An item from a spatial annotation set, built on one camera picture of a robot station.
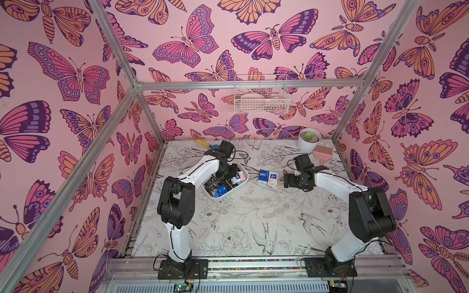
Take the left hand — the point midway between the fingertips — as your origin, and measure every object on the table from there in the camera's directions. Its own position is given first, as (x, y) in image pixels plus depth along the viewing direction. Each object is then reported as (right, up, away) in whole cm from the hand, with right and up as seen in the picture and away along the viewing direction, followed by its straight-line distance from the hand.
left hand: (235, 173), depth 94 cm
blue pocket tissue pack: (+15, -2, +6) cm, 17 cm away
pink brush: (+54, +11, +19) cm, 59 cm away
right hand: (+28, -5, 0) cm, 28 cm away
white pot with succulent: (+42, +19, +13) cm, 48 cm away
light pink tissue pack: (+3, -2, +1) cm, 4 cm away
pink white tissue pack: (+21, -3, +6) cm, 22 cm away
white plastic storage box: (-10, -7, -1) cm, 12 cm away
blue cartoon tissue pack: (-7, -9, -2) cm, 12 cm away
